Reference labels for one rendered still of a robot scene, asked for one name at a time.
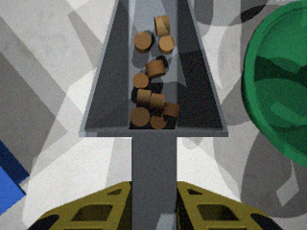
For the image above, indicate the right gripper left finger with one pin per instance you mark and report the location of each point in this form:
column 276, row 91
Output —
column 108, row 209

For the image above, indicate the green bowl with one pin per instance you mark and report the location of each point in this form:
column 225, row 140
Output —
column 279, row 79

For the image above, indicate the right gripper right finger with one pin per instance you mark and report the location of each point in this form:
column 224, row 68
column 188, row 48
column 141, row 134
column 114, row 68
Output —
column 200, row 209

